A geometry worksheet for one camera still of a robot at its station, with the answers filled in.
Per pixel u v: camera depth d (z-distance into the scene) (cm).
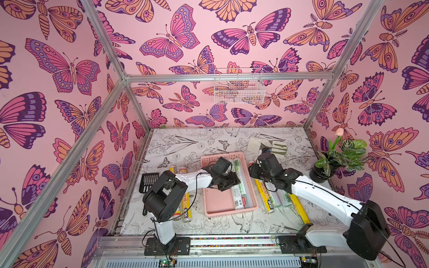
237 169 95
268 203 83
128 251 73
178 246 73
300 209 81
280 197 85
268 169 63
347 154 74
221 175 77
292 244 73
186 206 83
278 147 109
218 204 87
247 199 84
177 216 80
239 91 105
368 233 40
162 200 47
